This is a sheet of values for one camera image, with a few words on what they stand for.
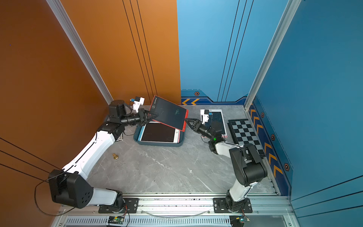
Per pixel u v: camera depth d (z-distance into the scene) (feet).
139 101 2.28
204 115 2.59
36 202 1.39
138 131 3.32
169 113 3.82
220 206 2.38
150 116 2.33
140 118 2.12
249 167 1.54
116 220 2.36
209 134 2.44
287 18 2.38
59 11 2.33
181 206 2.47
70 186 1.31
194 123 2.49
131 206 2.42
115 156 2.93
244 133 3.26
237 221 2.31
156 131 3.33
